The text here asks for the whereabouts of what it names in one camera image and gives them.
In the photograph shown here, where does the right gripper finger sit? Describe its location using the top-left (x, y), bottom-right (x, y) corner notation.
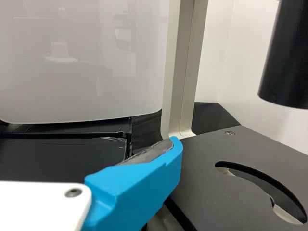
top-left (83, 136), bottom-right (185, 231)

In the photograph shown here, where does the cream microscope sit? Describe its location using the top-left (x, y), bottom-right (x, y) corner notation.
top-left (154, 0), bottom-right (308, 231)

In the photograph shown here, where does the white box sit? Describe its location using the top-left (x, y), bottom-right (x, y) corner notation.
top-left (0, 0), bottom-right (170, 125)

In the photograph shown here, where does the black platform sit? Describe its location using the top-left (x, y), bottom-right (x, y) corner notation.
top-left (0, 116), bottom-right (165, 157)

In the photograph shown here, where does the black tray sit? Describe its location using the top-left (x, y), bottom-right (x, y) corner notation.
top-left (0, 131), bottom-right (132, 183)

